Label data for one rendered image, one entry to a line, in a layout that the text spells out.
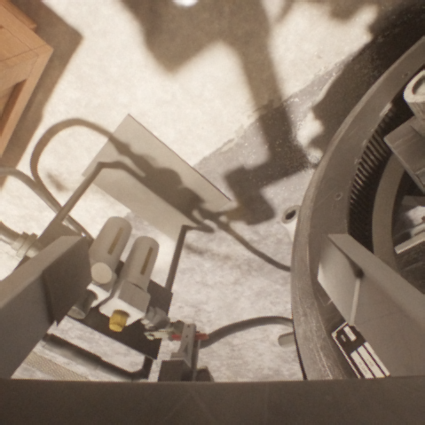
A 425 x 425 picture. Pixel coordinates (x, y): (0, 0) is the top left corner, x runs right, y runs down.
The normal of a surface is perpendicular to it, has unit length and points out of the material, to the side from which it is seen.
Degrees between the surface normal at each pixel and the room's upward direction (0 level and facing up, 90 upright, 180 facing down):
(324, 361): 88
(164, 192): 0
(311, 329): 88
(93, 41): 0
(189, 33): 0
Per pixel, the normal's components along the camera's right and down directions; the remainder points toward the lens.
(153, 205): -0.11, 0.63
